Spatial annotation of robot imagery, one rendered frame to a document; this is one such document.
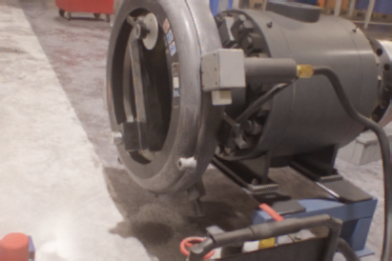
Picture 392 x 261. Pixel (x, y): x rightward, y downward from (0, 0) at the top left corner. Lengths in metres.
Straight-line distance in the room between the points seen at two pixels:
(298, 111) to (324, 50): 0.26
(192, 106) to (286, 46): 0.48
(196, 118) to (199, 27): 0.26
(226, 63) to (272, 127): 0.45
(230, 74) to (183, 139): 0.25
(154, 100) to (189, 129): 0.26
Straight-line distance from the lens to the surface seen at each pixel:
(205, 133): 1.41
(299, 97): 1.71
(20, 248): 0.64
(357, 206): 1.99
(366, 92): 1.94
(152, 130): 1.60
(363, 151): 3.05
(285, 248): 1.08
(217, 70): 1.29
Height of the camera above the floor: 1.05
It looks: 20 degrees down
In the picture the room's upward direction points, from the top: 8 degrees clockwise
